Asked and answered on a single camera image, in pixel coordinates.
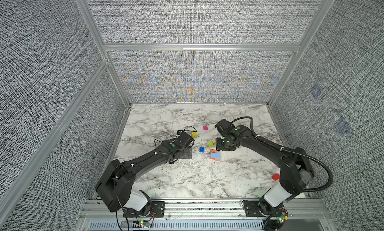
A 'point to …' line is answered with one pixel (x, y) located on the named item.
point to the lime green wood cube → (210, 143)
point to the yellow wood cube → (194, 134)
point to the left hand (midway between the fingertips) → (182, 152)
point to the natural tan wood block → (217, 159)
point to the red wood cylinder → (276, 177)
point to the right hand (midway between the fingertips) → (220, 146)
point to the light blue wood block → (215, 155)
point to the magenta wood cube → (205, 127)
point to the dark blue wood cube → (201, 149)
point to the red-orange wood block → (213, 151)
